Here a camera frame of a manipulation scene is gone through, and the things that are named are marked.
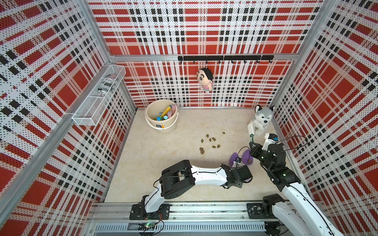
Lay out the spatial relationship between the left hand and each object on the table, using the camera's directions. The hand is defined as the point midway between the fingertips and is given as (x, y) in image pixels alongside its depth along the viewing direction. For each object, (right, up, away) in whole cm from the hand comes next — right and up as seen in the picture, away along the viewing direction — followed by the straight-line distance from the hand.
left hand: (238, 178), depth 84 cm
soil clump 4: (-9, +16, +15) cm, 24 cm away
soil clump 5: (-5, +25, +21) cm, 33 cm away
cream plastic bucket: (-53, +42, +17) cm, 70 cm away
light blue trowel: (-44, +36, +10) cm, 57 cm away
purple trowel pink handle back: (-40, +43, +15) cm, 60 cm away
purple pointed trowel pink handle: (-1, +9, +9) cm, 13 cm away
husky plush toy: (+18, +36, +9) cm, 42 cm away
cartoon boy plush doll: (-19, +61, +7) cm, 64 cm away
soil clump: (-17, +23, +21) cm, 35 cm away
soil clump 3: (-13, +16, +15) cm, 25 cm away
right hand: (+6, +21, -5) cm, 23 cm away
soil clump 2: (-21, +20, +18) cm, 34 cm away
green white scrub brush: (+7, +27, -1) cm, 28 cm away
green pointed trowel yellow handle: (-44, +42, +17) cm, 63 cm away
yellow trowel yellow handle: (-47, +39, +17) cm, 63 cm away
